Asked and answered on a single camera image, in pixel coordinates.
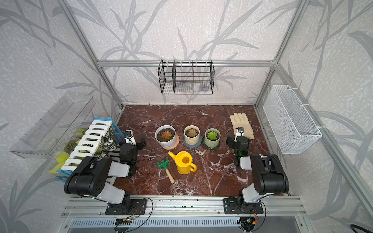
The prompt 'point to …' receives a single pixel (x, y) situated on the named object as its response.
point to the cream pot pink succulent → (192, 135)
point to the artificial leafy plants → (107, 147)
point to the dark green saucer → (211, 148)
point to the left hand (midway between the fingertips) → (134, 134)
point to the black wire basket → (186, 77)
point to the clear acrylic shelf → (53, 137)
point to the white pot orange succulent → (165, 135)
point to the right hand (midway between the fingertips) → (237, 134)
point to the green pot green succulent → (212, 136)
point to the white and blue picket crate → (88, 144)
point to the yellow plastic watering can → (183, 160)
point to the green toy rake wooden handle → (164, 164)
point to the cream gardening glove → (241, 120)
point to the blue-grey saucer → (193, 146)
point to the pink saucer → (176, 143)
